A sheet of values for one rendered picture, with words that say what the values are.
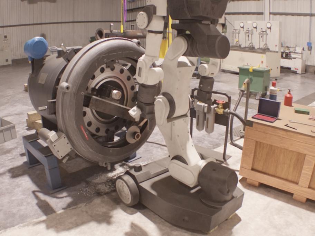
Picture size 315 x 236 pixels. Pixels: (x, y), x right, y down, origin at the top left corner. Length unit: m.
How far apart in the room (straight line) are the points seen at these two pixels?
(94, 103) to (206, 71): 0.63
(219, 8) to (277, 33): 6.45
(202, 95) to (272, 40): 6.33
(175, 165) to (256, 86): 3.34
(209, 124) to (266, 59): 5.24
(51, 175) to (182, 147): 0.90
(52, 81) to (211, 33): 1.02
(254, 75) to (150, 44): 3.52
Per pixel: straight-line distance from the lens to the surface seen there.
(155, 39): 1.12
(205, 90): 1.49
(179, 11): 1.21
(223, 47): 1.16
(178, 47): 1.23
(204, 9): 1.16
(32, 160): 2.21
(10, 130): 2.90
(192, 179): 1.31
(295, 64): 10.58
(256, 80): 4.51
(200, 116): 2.08
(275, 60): 7.52
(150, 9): 1.10
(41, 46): 1.97
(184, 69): 1.31
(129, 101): 1.68
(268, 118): 1.79
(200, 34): 1.16
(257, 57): 7.27
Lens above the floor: 0.96
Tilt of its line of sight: 17 degrees down
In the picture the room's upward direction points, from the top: straight up
